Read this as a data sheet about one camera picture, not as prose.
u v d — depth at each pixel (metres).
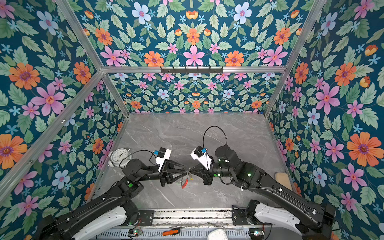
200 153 0.53
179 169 0.62
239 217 0.73
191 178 0.60
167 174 0.57
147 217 0.74
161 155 0.56
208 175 0.55
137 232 0.70
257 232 0.70
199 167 0.56
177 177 0.59
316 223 0.39
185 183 0.63
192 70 0.93
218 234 0.67
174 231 0.69
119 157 0.91
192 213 0.77
